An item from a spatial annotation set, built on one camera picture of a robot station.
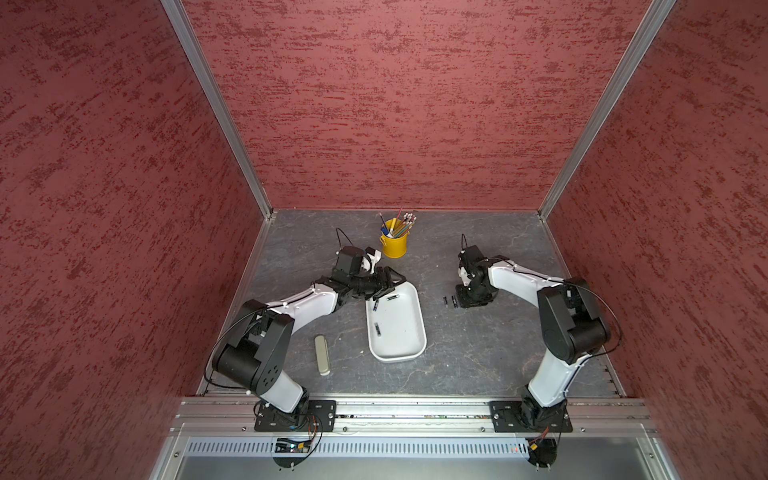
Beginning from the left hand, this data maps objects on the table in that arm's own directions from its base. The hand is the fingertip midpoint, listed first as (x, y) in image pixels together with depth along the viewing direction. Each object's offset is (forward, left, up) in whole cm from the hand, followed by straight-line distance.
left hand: (400, 288), depth 85 cm
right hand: (0, -22, -11) cm, 25 cm away
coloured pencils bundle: (+23, 0, +1) cm, 23 cm away
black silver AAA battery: (+1, -15, -11) cm, 19 cm away
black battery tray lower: (-8, +7, -11) cm, 16 cm away
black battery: (+2, +2, -10) cm, 11 cm away
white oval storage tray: (-6, +1, -11) cm, 13 cm away
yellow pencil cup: (+20, +2, -6) cm, 21 cm away
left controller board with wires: (-39, +27, -15) cm, 50 cm away
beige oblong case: (-17, +22, -8) cm, 29 cm away
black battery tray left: (0, +8, -11) cm, 14 cm away
